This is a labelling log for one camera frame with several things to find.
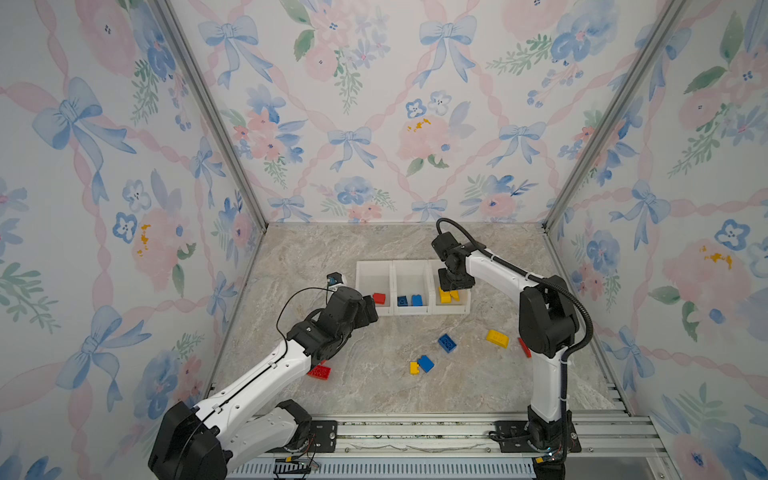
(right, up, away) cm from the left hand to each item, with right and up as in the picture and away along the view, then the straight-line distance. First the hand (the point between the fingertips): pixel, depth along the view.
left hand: (363, 302), depth 81 cm
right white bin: (+23, -4, +12) cm, 27 cm away
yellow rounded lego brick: (+25, -1, +17) cm, 30 cm away
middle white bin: (+15, +4, +26) cm, 30 cm away
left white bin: (+2, +5, +25) cm, 26 cm away
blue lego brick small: (+17, -18, +5) cm, 26 cm away
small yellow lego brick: (+14, -19, +3) cm, 24 cm away
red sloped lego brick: (+4, -2, +20) cm, 21 cm away
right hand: (+28, +4, +17) cm, 33 cm away
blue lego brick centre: (+24, -13, +8) cm, 29 cm away
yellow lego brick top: (+39, -12, +9) cm, 42 cm away
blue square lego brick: (+11, -2, +17) cm, 20 cm away
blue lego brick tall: (+16, -2, +16) cm, 23 cm away
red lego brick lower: (-12, -20, +3) cm, 24 cm away
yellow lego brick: (+28, 0, +16) cm, 33 cm away
